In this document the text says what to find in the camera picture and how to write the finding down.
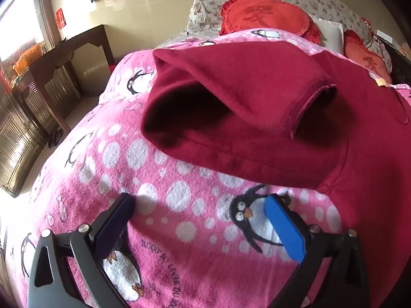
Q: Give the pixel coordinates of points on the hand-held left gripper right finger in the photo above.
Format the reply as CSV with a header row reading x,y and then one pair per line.
x,y
285,227

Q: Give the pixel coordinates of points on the large floral pillow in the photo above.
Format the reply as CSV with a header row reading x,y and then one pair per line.
x,y
321,3

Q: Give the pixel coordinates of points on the cluttered white side table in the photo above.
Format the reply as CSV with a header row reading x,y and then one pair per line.
x,y
387,36

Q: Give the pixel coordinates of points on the white pillow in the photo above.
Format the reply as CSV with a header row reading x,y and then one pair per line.
x,y
330,33

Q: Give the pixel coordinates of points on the dark shoes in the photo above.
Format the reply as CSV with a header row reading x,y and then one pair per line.
x,y
55,138

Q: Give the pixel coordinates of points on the small red heart cushion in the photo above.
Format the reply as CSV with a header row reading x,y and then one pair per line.
x,y
362,57

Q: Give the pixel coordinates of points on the dark wooden cabinet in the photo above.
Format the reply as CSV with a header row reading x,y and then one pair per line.
x,y
16,141

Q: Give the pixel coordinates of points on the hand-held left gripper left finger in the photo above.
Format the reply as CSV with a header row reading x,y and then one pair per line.
x,y
112,227

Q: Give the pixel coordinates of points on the large red heart cushion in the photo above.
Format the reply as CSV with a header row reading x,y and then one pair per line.
x,y
266,16

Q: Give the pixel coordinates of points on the dark carved headboard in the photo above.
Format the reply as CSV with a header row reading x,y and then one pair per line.
x,y
399,67

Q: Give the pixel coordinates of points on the red wall sticker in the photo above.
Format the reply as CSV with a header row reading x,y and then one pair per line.
x,y
60,18

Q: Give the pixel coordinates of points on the small floral pillow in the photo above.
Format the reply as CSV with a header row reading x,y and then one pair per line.
x,y
205,9

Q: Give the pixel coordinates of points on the orange plastic basket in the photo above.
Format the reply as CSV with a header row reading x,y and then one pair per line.
x,y
29,59

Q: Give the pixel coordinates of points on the dark wooden table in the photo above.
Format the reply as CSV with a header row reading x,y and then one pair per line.
x,y
80,43

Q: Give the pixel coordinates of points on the floral bed sheet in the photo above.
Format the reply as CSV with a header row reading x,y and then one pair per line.
x,y
175,38

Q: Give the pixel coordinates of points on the pink penguin blanket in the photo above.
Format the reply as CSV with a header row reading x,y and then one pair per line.
x,y
160,199

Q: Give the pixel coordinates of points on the dark red sweater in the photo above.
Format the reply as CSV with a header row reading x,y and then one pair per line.
x,y
257,118

